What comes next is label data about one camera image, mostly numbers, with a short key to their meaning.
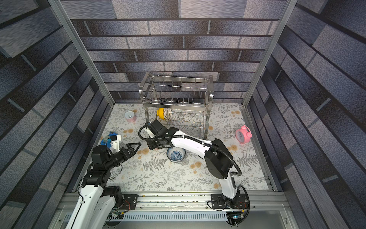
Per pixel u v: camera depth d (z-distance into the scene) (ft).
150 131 2.20
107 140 3.06
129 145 2.20
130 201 2.41
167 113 3.51
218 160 1.58
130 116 3.40
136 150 2.30
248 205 2.33
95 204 1.65
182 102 2.47
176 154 2.89
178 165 2.86
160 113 3.32
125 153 2.17
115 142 2.29
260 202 2.45
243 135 2.95
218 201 2.39
